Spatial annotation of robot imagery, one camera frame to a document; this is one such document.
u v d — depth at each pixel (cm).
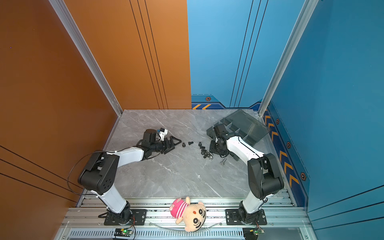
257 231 69
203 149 98
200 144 99
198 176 87
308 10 70
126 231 71
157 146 80
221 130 72
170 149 83
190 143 101
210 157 94
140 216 74
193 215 67
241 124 115
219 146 68
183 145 99
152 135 76
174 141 84
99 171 49
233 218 72
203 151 97
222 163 91
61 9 70
